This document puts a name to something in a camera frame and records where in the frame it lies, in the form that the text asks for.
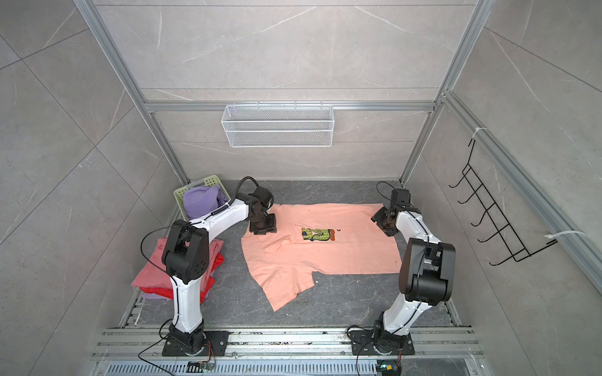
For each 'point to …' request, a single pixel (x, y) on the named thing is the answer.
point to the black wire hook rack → (517, 251)
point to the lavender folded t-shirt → (155, 298)
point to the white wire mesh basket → (279, 125)
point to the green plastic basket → (212, 180)
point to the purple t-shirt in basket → (198, 201)
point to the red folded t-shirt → (167, 293)
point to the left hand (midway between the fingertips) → (274, 226)
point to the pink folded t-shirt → (154, 273)
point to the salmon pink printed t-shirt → (323, 238)
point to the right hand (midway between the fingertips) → (377, 218)
